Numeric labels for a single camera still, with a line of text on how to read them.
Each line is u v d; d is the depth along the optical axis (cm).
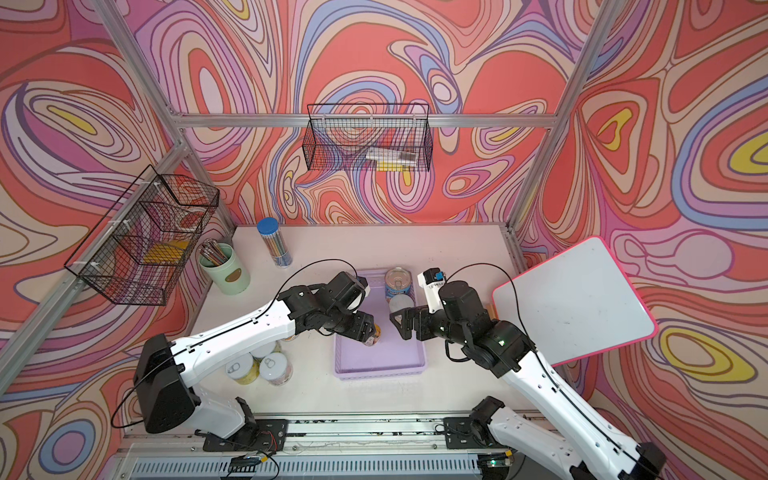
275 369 80
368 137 85
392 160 91
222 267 90
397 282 91
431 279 61
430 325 60
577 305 77
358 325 68
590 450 39
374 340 77
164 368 42
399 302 89
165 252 72
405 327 60
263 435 72
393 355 89
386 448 73
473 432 66
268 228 93
